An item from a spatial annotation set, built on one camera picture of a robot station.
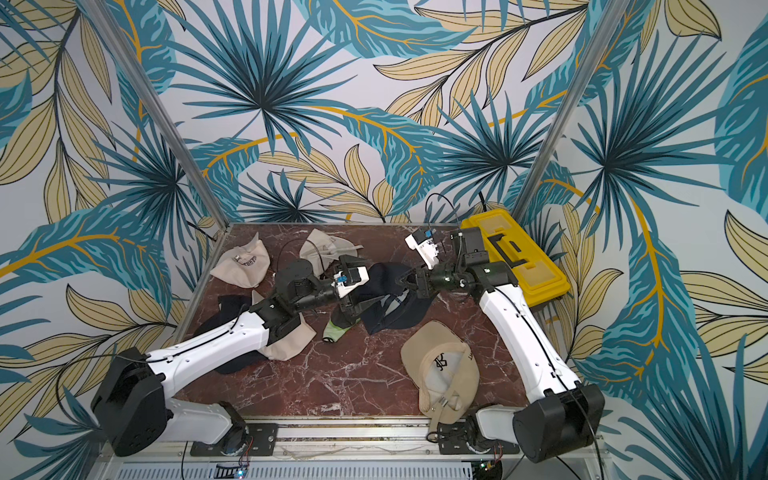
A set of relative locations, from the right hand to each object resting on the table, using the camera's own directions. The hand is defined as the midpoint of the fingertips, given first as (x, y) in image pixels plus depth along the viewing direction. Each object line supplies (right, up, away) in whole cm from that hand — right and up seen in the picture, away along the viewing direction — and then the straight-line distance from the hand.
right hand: (399, 280), depth 72 cm
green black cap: (-17, -15, +20) cm, 30 cm away
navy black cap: (-46, -8, +9) cm, 47 cm away
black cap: (0, -8, +9) cm, 12 cm away
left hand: (-6, 0, 0) cm, 6 cm away
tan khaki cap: (+13, -27, +14) cm, 33 cm away
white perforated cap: (-28, +9, +39) cm, 49 cm away
